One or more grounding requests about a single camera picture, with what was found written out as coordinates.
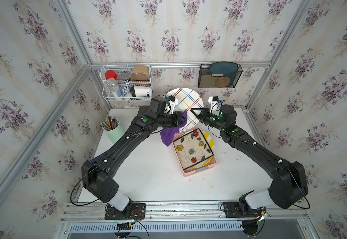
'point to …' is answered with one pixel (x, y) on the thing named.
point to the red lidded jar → (110, 74)
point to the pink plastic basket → (212, 163)
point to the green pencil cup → (113, 129)
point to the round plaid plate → (188, 98)
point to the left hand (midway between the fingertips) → (190, 122)
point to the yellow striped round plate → (210, 141)
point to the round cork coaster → (222, 82)
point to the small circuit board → (121, 226)
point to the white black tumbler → (140, 91)
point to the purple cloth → (168, 134)
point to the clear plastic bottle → (113, 86)
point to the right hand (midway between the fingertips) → (191, 110)
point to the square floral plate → (192, 149)
